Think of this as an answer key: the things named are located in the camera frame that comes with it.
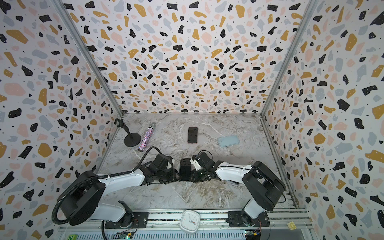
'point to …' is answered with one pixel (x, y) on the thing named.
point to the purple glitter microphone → (143, 143)
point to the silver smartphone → (185, 170)
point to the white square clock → (190, 221)
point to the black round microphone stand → (133, 139)
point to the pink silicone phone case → (192, 135)
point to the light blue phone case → (228, 140)
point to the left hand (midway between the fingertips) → (181, 176)
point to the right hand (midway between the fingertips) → (187, 177)
